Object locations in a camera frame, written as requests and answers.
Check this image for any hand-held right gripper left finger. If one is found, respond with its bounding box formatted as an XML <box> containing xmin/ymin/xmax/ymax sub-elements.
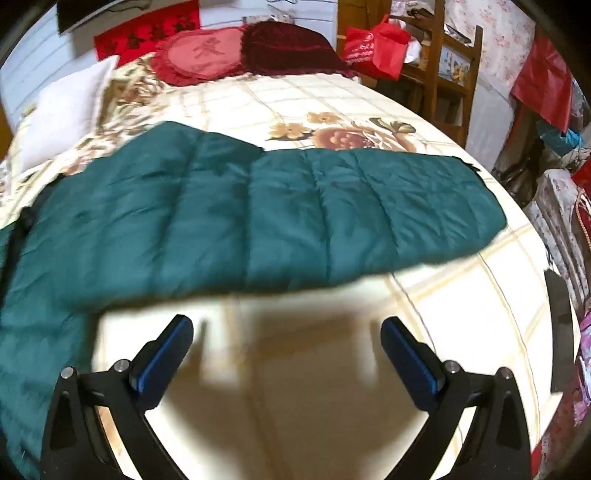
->
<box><xmin>41</xmin><ymin>315</ymin><xmax>195</xmax><ymax>480</ymax></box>

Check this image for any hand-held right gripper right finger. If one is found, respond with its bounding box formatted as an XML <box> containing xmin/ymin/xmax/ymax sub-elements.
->
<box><xmin>379</xmin><ymin>316</ymin><xmax>533</xmax><ymax>480</ymax></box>

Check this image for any dark green puffer jacket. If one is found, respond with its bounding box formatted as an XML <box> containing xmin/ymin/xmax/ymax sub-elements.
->
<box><xmin>0</xmin><ymin>121</ymin><xmax>509</xmax><ymax>480</ymax></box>

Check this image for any black flat panel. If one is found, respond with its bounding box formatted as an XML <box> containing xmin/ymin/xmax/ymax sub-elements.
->
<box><xmin>544</xmin><ymin>269</ymin><xmax>575</xmax><ymax>395</ymax></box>

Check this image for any pink floral cloth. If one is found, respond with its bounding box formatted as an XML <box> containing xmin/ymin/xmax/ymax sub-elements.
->
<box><xmin>531</xmin><ymin>314</ymin><xmax>591</xmax><ymax>480</ymax></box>

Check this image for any white floral cloth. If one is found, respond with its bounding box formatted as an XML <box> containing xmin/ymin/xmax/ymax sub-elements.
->
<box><xmin>524</xmin><ymin>168</ymin><xmax>591</xmax><ymax>315</ymax></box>

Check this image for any white pillow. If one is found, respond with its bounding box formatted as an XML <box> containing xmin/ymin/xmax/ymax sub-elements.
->
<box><xmin>18</xmin><ymin>55</ymin><xmax>121</xmax><ymax>174</ymax></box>

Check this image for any teal bag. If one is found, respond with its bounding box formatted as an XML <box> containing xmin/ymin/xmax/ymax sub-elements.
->
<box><xmin>538</xmin><ymin>122</ymin><xmax>585</xmax><ymax>155</ymax></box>

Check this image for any floral checked bed quilt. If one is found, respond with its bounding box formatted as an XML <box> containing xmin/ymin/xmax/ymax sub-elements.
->
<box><xmin>0</xmin><ymin>53</ymin><xmax>578</xmax><ymax>480</ymax></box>

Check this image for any red shopping bag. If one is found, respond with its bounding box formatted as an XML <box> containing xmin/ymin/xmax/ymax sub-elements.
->
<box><xmin>342</xmin><ymin>14</ymin><xmax>411</xmax><ymax>81</ymax></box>

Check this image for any red plastic sheet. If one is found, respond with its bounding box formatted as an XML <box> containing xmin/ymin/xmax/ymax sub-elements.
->
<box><xmin>510</xmin><ymin>34</ymin><xmax>575</xmax><ymax>134</ymax></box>

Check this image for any wooden chair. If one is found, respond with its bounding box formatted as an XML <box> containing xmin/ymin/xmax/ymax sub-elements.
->
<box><xmin>388</xmin><ymin>0</ymin><xmax>483</xmax><ymax>148</ymax></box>

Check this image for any dark red fuzzy cushion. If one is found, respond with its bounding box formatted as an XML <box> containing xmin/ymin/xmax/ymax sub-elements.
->
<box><xmin>240</xmin><ymin>21</ymin><xmax>358</xmax><ymax>79</ymax></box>

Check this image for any floral curtain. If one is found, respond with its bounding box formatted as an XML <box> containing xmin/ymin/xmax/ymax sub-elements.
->
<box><xmin>443</xmin><ymin>0</ymin><xmax>541</xmax><ymax>93</ymax></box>

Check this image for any red wall banner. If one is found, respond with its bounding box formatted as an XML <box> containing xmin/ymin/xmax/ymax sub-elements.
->
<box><xmin>93</xmin><ymin>0</ymin><xmax>201</xmax><ymax>61</ymax></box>

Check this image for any black wall television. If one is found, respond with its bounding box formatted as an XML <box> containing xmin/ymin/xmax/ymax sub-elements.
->
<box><xmin>56</xmin><ymin>0</ymin><xmax>139</xmax><ymax>35</ymax></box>

